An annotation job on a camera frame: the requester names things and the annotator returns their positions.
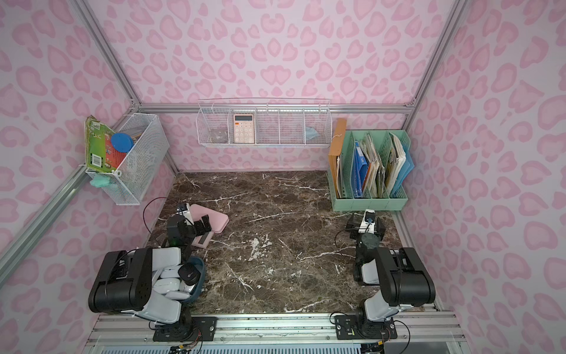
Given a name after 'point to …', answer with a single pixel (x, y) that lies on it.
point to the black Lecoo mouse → (189, 273)
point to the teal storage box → (200, 265)
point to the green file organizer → (372, 165)
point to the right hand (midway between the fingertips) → (365, 214)
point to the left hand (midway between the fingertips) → (195, 214)
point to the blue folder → (360, 171)
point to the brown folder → (336, 147)
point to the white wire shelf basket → (265, 122)
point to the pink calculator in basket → (244, 128)
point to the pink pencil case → (218, 221)
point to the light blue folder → (409, 166)
